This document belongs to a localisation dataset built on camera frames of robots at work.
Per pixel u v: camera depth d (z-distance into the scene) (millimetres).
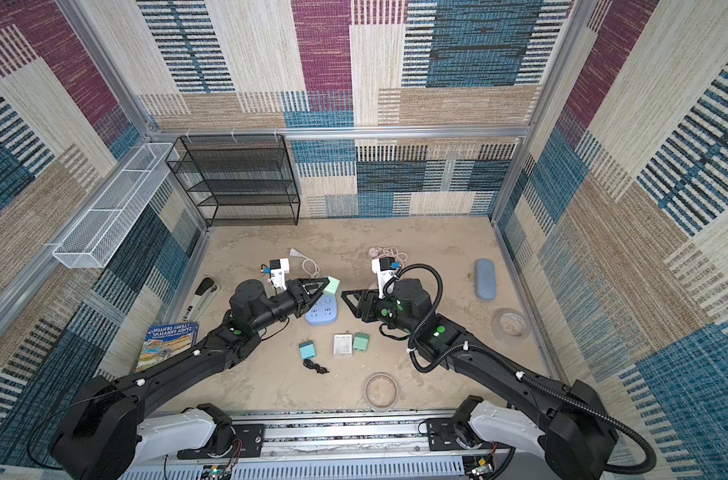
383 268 672
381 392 812
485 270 1021
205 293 964
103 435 403
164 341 871
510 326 916
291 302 699
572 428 393
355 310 665
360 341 875
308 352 854
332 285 746
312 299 698
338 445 732
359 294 660
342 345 852
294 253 1083
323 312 922
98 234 717
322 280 743
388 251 1074
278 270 735
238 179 1083
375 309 647
